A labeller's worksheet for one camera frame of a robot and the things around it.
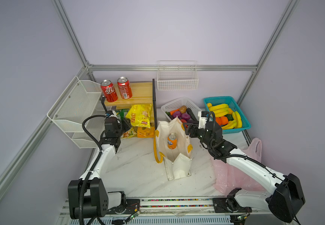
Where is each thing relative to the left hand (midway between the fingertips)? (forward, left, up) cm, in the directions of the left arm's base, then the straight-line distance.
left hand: (127, 121), depth 84 cm
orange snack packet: (+3, -9, -16) cm, 19 cm away
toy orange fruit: (+14, -68, -15) cm, 71 cm away
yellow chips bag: (+4, -7, 0) cm, 8 cm away
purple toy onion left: (+23, -33, -16) cm, 43 cm away
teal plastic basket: (+28, -79, -15) cm, 86 cm away
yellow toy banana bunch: (+22, -66, -12) cm, 70 cm away
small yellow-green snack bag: (+3, +3, -17) cm, 18 cm away
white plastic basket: (+31, -32, -15) cm, 47 cm away
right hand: (-5, -35, +5) cm, 36 cm away
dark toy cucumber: (+26, -43, -16) cm, 53 cm away
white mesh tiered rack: (+9, +28, +8) cm, 31 cm away
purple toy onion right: (+18, -39, -15) cm, 46 cm away
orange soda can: (-6, -28, -13) cm, 32 cm away
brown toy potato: (+27, -38, -16) cm, 49 cm away
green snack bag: (+8, +5, -1) cm, 9 cm away
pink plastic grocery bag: (-28, -58, -15) cm, 66 cm away
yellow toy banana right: (+11, -77, -15) cm, 79 cm away
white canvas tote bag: (-22, -30, -8) cm, 38 cm away
